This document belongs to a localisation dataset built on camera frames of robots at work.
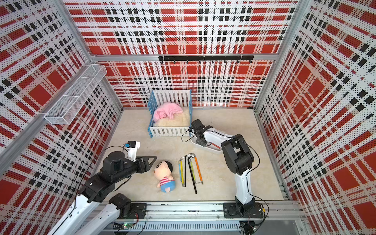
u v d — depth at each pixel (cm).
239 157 52
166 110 98
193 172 87
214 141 64
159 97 108
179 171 88
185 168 88
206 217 74
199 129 76
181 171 88
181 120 103
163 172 79
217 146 93
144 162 62
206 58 89
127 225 69
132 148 63
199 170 88
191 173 86
